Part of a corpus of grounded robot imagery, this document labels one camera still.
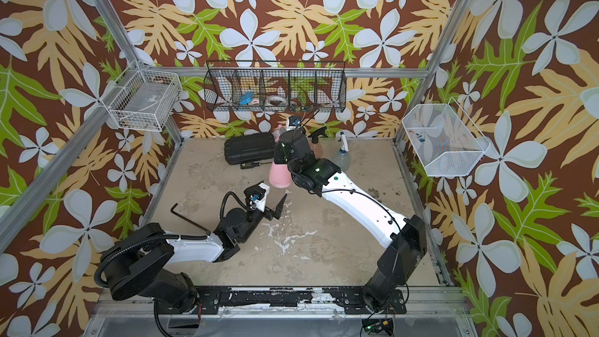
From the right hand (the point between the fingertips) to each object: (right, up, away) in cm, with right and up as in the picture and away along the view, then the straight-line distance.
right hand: (280, 141), depth 75 cm
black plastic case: (-18, 0, +35) cm, 39 cm away
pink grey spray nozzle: (-5, +7, +41) cm, 42 cm away
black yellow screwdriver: (-18, -9, +32) cm, 38 cm away
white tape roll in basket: (-3, +21, +23) cm, 31 cm away
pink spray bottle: (0, -11, 0) cm, 11 cm away
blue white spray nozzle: (+26, 0, +20) cm, 33 cm away
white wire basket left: (-53, +17, +11) cm, 57 cm away
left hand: (-3, -15, +5) cm, 16 cm away
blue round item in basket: (-16, +20, +20) cm, 32 cm away
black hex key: (-30, -34, +15) cm, 48 cm away
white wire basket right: (+60, +1, +9) cm, 61 cm away
